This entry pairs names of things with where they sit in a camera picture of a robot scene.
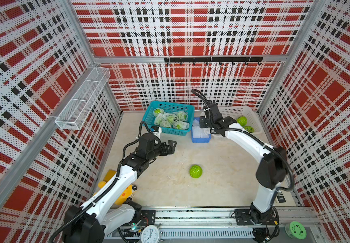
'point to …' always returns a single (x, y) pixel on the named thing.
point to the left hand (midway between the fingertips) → (171, 143)
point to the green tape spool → (296, 230)
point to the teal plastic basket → (179, 127)
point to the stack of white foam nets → (200, 132)
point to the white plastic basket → (234, 112)
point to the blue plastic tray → (199, 140)
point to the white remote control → (280, 197)
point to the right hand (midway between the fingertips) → (205, 119)
